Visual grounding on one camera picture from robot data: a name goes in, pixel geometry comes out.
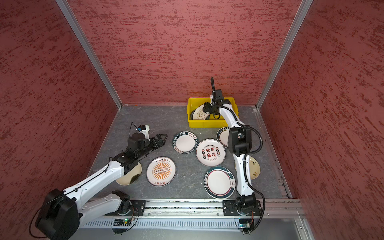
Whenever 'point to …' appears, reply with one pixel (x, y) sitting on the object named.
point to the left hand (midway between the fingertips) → (162, 140)
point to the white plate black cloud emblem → (198, 113)
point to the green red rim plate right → (222, 136)
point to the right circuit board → (245, 223)
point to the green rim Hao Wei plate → (185, 142)
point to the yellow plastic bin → (193, 102)
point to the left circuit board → (122, 222)
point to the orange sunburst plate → (161, 171)
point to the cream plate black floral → (131, 176)
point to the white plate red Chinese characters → (210, 152)
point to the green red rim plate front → (219, 182)
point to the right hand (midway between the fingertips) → (206, 110)
